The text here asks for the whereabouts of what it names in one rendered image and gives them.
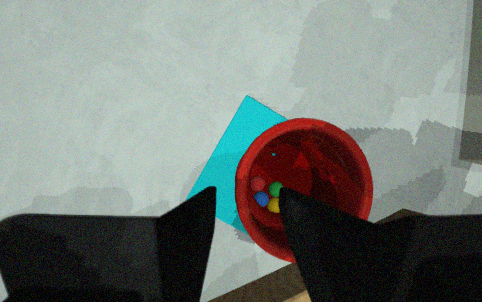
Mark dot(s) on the blue marble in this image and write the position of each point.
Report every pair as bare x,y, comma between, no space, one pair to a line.
262,198

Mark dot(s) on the green marble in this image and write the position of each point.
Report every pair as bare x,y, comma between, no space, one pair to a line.
274,188

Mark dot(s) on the red marble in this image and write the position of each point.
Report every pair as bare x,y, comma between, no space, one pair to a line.
257,183

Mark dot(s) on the red cup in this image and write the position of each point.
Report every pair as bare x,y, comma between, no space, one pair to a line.
313,157

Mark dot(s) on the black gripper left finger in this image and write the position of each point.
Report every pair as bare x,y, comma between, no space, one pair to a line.
163,258

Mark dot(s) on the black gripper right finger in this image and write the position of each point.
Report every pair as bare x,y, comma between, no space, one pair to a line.
343,258

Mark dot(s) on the yellow marble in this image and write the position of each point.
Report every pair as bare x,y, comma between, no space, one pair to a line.
273,205

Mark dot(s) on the tan flat bar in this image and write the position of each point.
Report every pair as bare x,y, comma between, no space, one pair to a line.
285,284

